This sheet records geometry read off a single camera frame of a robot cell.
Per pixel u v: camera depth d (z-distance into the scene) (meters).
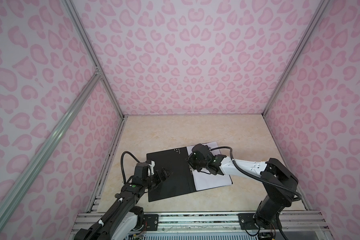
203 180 0.84
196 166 0.75
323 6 0.69
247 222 0.73
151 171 0.78
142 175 0.65
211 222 0.75
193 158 0.76
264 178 0.46
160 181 0.73
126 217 0.60
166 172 0.80
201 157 0.66
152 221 0.73
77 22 0.73
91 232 0.41
